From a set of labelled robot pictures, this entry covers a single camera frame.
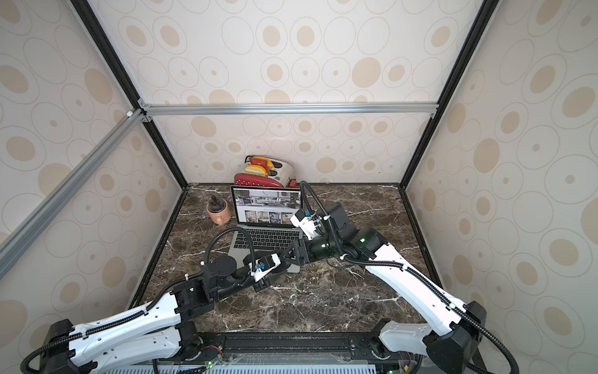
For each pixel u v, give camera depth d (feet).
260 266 1.83
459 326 1.25
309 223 2.05
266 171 3.20
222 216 3.19
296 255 1.92
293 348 2.45
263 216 3.28
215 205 3.19
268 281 2.04
